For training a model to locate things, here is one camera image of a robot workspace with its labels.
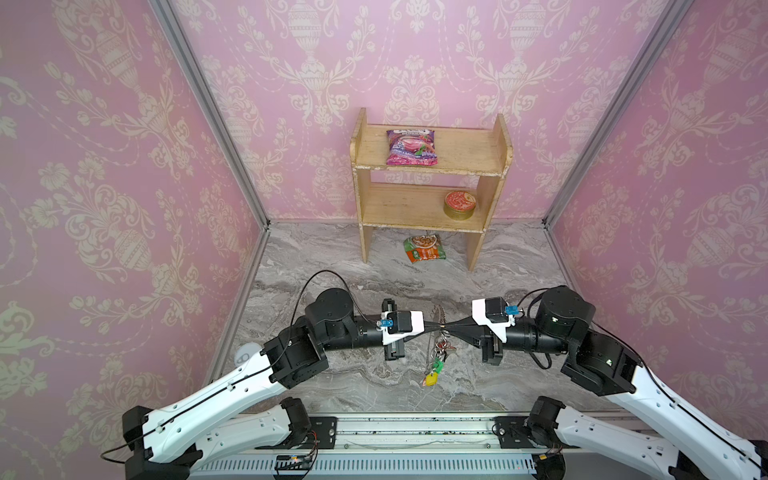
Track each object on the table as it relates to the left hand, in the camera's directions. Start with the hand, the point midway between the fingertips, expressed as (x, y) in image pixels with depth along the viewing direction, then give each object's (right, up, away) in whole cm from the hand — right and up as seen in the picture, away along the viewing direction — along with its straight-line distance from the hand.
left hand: (436, 327), depth 53 cm
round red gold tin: (+13, +27, +39) cm, 49 cm away
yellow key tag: (-1, -10, +2) cm, 10 cm away
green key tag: (0, -7, 0) cm, 7 cm away
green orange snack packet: (+5, +15, +59) cm, 61 cm away
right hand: (+2, 0, +1) cm, 2 cm away
